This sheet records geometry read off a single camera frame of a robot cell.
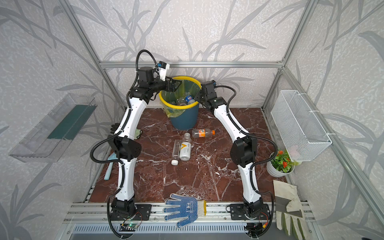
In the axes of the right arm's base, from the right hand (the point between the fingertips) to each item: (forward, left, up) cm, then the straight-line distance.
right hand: (196, 90), depth 90 cm
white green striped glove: (-60, -47, -28) cm, 81 cm away
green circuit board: (-66, +31, -28) cm, 78 cm away
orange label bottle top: (-15, -3, -24) cm, 29 cm away
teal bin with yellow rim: (-9, +10, -4) cm, 14 cm away
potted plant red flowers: (-41, -44, -15) cm, 62 cm away
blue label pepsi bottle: (+2, +5, -10) cm, 11 cm away
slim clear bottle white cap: (-26, +14, -28) cm, 41 cm away
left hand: (+1, +10, +11) cm, 15 cm away
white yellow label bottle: (-27, +7, -23) cm, 36 cm away
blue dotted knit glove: (-58, +4, -28) cm, 65 cm away
